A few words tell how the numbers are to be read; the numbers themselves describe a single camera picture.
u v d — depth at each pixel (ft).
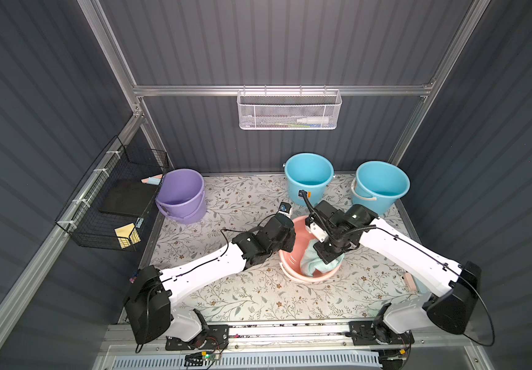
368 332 2.42
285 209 2.23
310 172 3.47
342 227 1.69
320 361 2.53
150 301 1.37
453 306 1.43
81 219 2.03
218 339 2.41
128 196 2.47
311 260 2.42
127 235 1.96
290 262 2.91
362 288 2.73
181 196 3.56
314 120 2.91
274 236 1.95
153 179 2.69
